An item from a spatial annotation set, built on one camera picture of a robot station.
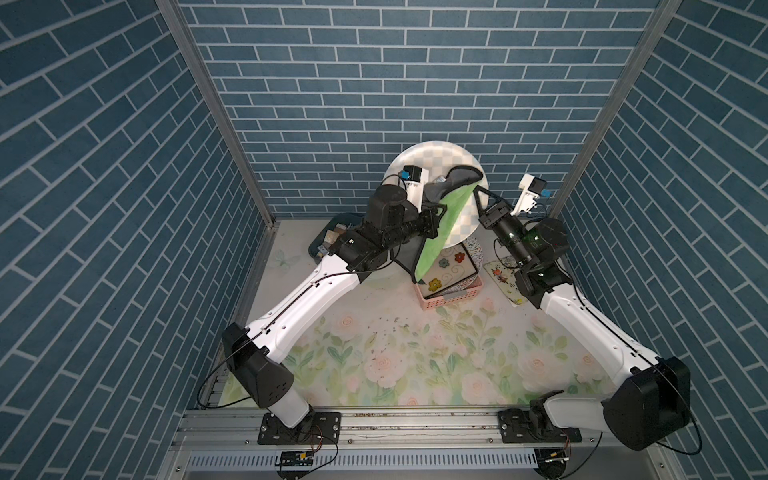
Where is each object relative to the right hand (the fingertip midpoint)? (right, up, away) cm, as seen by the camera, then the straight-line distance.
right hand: (474, 191), depth 65 cm
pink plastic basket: (+4, -26, +29) cm, 39 cm away
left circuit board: (-42, -64, +7) cm, 77 cm away
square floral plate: (+1, -19, +34) cm, 39 cm away
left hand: (-4, -3, 0) cm, 5 cm away
